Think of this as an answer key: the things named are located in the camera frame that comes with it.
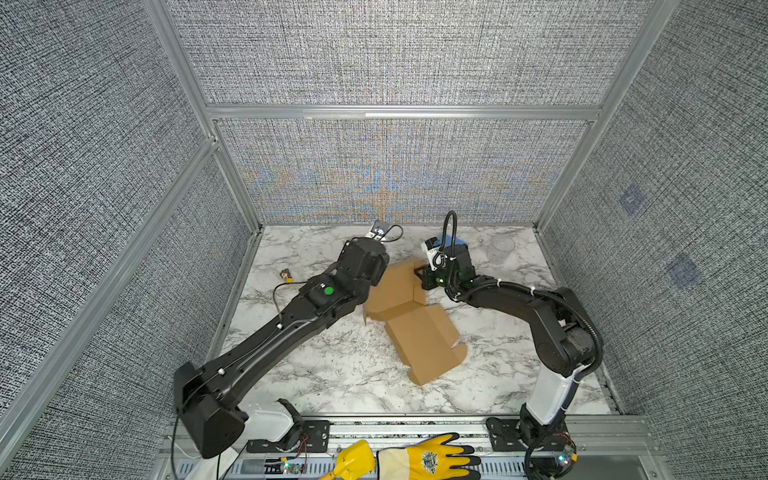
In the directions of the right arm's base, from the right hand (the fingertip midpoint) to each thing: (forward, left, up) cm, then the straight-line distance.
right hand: (415, 269), depth 95 cm
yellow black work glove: (-50, -1, -7) cm, 50 cm away
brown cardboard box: (-18, 0, -8) cm, 20 cm away
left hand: (-10, +14, +20) cm, 26 cm away
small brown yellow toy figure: (+3, +44, -6) cm, 45 cm away
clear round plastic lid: (+15, -33, -6) cm, 37 cm away
